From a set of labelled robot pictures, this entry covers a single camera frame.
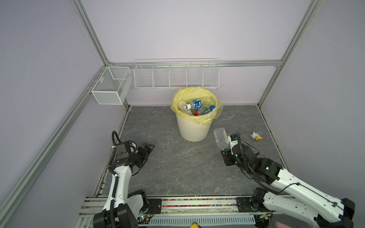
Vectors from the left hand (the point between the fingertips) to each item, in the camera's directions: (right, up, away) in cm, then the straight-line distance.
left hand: (152, 152), depth 82 cm
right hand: (+40, +2, -8) cm, 41 cm away
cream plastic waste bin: (+23, +12, +5) cm, 27 cm away
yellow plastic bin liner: (+34, +34, +9) cm, 49 cm away
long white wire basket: (+11, +51, +17) cm, 55 cm away
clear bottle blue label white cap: (+25, +29, +4) cm, 39 cm away
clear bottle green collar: (+40, +10, -3) cm, 41 cm away
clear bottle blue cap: (+32, +26, +2) cm, 41 cm away
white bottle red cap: (+17, +27, +6) cm, 33 cm away
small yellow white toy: (+68, +8, +15) cm, 70 cm away
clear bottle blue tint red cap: (+27, +23, +4) cm, 36 cm away
